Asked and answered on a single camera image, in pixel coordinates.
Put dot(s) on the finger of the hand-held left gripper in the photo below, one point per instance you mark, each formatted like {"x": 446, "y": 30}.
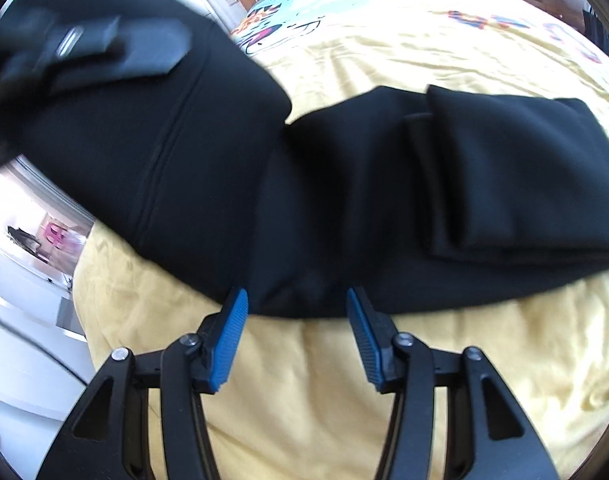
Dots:
{"x": 129, "y": 50}

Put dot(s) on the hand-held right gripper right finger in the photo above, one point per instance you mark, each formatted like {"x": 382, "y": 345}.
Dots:
{"x": 365, "y": 345}

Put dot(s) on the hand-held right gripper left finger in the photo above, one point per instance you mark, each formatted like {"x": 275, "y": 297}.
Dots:
{"x": 229, "y": 340}

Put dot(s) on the black pants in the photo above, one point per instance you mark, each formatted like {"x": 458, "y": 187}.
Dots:
{"x": 284, "y": 185}

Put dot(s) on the yellow printed bed blanket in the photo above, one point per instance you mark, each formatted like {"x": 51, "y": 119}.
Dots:
{"x": 309, "y": 410}

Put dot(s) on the pink object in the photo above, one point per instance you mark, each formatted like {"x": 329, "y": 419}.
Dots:
{"x": 54, "y": 232}

